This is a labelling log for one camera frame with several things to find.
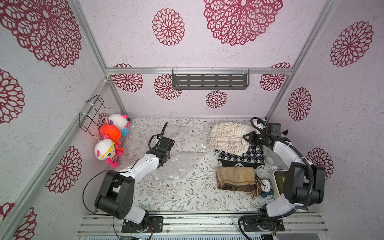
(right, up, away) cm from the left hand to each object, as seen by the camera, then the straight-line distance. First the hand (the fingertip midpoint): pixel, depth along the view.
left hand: (160, 152), depth 91 cm
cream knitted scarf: (+42, +10, 0) cm, 43 cm away
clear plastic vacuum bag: (+20, +2, +14) cm, 24 cm away
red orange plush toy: (-28, +12, -3) cm, 31 cm away
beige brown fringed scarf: (+46, -14, -8) cm, 49 cm away
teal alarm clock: (+60, -18, -10) cm, 63 cm away
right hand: (+51, +11, -1) cm, 52 cm away
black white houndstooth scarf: (+58, -3, +1) cm, 58 cm away
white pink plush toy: (-25, +19, +4) cm, 32 cm away
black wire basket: (-33, +19, -16) cm, 41 cm away
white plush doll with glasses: (-27, +3, -11) cm, 29 cm away
